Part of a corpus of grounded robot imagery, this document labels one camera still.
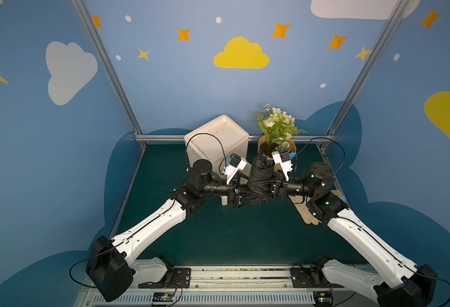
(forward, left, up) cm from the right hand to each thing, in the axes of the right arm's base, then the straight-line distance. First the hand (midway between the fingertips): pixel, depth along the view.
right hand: (255, 181), depth 60 cm
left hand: (-1, -1, -2) cm, 3 cm away
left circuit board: (-30, +32, -38) cm, 58 cm away
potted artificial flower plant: (+35, -13, -9) cm, 39 cm away
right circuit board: (-26, -30, -40) cm, 57 cm away
